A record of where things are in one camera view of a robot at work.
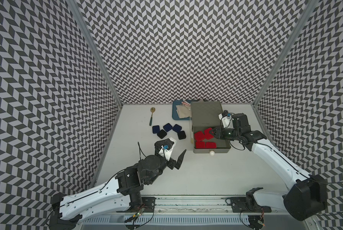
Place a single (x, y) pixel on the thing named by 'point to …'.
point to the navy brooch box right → (177, 128)
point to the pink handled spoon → (185, 103)
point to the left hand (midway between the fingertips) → (175, 146)
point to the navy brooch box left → (155, 129)
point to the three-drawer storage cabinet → (205, 117)
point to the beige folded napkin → (183, 111)
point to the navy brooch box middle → (167, 127)
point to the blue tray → (175, 114)
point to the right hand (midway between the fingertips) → (211, 134)
